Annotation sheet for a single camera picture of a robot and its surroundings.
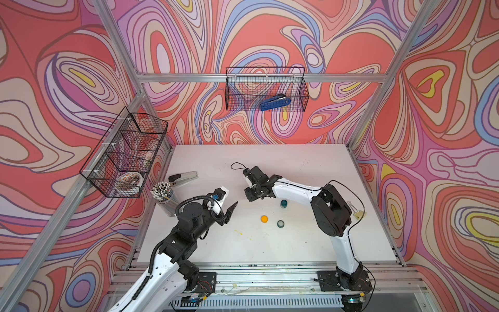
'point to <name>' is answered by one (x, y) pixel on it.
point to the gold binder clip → (358, 214)
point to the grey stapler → (180, 178)
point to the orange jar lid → (264, 219)
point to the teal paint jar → (284, 203)
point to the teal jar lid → (281, 223)
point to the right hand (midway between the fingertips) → (251, 197)
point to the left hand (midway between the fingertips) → (231, 197)
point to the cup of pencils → (163, 194)
